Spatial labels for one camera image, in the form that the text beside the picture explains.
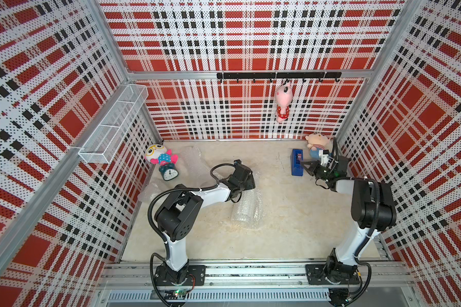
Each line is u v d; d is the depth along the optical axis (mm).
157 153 1078
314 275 719
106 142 914
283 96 906
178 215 490
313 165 899
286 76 899
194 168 998
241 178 740
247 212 835
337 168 782
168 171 1003
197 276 734
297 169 987
